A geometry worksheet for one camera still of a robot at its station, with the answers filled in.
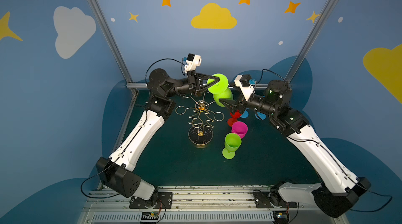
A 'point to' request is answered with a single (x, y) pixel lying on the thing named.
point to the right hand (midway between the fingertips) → (228, 89)
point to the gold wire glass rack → (200, 133)
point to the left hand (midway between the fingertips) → (217, 78)
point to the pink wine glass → (239, 128)
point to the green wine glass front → (232, 142)
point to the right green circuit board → (281, 216)
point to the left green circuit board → (149, 215)
